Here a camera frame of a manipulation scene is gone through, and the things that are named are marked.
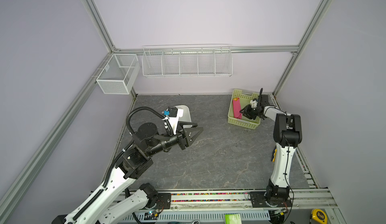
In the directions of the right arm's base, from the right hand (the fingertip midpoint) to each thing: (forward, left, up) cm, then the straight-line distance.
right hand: (242, 112), depth 108 cm
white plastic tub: (-19, +39, +24) cm, 49 cm away
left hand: (-37, +30, +37) cm, 61 cm away
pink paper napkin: (+5, +3, -1) cm, 6 cm away
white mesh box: (+16, +86, +24) cm, 90 cm away
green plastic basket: (+14, -4, +1) cm, 14 cm away
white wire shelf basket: (+24, +23, +28) cm, 44 cm away
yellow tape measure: (-61, -24, 0) cm, 65 cm away
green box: (-62, +16, +2) cm, 64 cm away
